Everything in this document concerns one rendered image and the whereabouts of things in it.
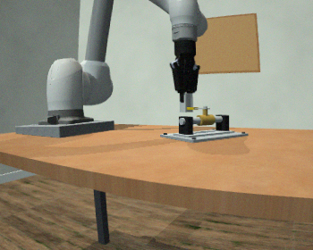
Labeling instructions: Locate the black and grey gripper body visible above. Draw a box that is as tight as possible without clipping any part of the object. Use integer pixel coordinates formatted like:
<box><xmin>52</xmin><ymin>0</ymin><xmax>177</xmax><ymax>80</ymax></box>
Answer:
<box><xmin>174</xmin><ymin>40</ymin><xmax>196</xmax><ymax>71</ymax></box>

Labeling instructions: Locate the ball valve with yellow lever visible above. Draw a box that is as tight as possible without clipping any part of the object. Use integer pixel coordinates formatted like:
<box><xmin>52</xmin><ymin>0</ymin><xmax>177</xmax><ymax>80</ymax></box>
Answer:
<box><xmin>173</xmin><ymin>106</ymin><xmax>234</xmax><ymax>138</ymax></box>

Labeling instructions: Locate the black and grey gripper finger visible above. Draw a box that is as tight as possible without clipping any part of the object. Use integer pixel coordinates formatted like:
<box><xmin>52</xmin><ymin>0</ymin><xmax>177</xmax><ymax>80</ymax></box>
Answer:
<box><xmin>170</xmin><ymin>59</ymin><xmax>188</xmax><ymax>113</ymax></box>
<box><xmin>186</xmin><ymin>61</ymin><xmax>200</xmax><ymax>107</ymax></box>

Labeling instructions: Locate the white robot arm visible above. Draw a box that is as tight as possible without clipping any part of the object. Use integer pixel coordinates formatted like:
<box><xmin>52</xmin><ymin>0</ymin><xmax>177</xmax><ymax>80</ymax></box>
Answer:
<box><xmin>38</xmin><ymin>0</ymin><xmax>207</xmax><ymax>125</ymax></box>

